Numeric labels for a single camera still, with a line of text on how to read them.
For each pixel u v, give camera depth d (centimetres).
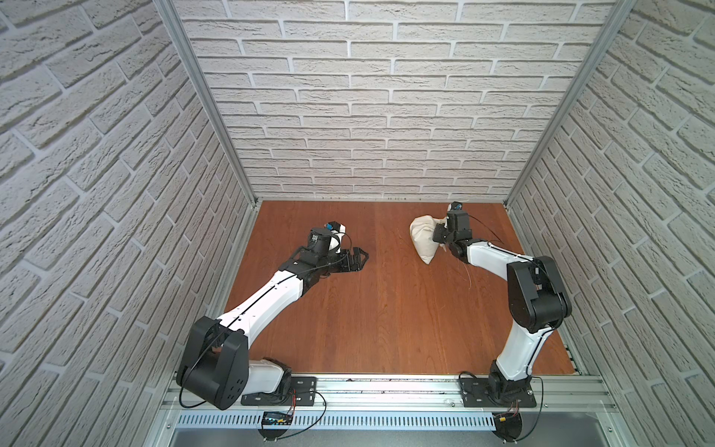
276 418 71
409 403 73
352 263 74
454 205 88
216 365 41
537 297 50
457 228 77
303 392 73
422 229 97
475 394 74
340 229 77
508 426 69
